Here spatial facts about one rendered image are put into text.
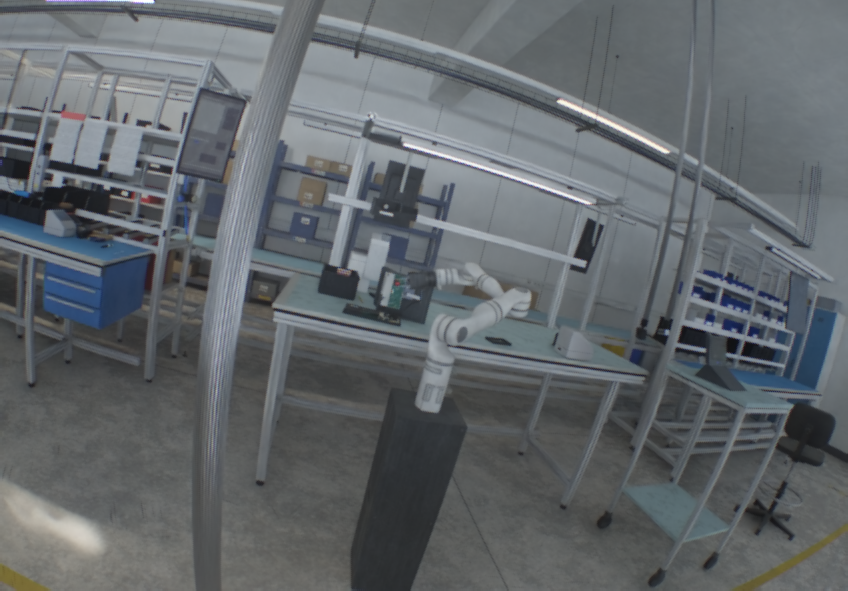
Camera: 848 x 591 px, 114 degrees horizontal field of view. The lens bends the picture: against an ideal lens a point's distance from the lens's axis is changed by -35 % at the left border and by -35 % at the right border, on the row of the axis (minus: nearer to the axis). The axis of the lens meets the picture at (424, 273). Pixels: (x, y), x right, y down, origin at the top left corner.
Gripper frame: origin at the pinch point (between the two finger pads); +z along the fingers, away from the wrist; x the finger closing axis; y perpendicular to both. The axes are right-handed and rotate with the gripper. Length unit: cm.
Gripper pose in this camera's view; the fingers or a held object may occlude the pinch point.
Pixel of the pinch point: (394, 283)
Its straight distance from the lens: 186.7
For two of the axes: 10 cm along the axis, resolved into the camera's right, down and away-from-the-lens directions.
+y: -1.3, -1.2, 9.8
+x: -0.9, -9.9, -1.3
